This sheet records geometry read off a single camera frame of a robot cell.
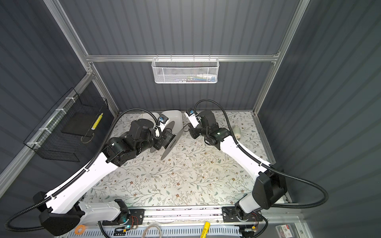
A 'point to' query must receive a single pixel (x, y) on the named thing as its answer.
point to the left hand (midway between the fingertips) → (163, 130)
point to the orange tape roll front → (78, 227)
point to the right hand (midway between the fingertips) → (192, 124)
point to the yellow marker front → (205, 230)
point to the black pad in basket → (79, 123)
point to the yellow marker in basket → (97, 121)
